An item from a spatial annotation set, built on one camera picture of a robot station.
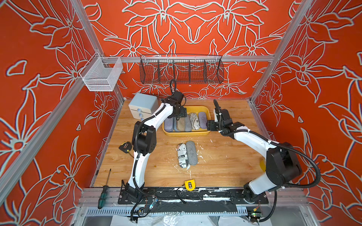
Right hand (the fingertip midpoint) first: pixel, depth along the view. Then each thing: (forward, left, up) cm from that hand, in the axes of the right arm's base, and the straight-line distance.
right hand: (211, 121), depth 90 cm
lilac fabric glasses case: (+7, +4, -8) cm, 11 cm away
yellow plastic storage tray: (+17, +13, -7) cm, 22 cm away
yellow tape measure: (-36, +15, -11) cm, 40 cm away
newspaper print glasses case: (-16, +19, -9) cm, 27 cm away
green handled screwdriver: (-39, +61, -11) cm, 74 cm away
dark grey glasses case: (-15, +13, -9) cm, 22 cm away
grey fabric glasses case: (+2, +15, -8) cm, 17 cm away
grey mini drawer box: (+10, +47, +4) cm, 48 cm away
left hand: (+8, +21, -1) cm, 23 cm away
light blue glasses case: (+1, +25, -7) cm, 26 cm away
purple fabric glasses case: (+3, +29, -6) cm, 30 cm away
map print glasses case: (+6, +10, -8) cm, 14 cm away
